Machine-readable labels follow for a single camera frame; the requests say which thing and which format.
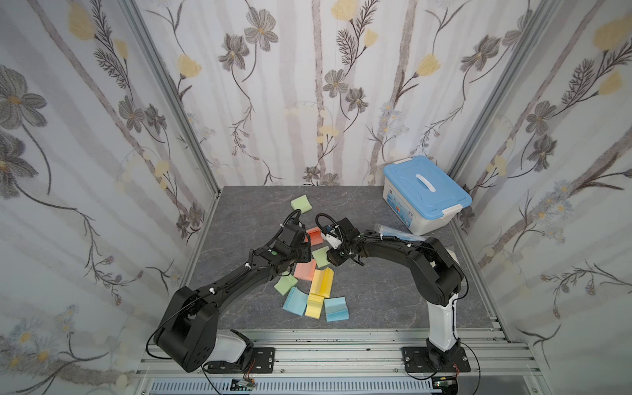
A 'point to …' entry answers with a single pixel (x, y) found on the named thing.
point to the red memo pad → (315, 236)
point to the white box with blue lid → (422, 194)
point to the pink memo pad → (305, 271)
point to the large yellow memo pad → (322, 282)
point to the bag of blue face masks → (401, 234)
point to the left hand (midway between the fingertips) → (307, 246)
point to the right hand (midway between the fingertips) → (336, 247)
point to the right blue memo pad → (336, 309)
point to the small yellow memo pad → (314, 305)
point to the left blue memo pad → (296, 301)
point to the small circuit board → (240, 384)
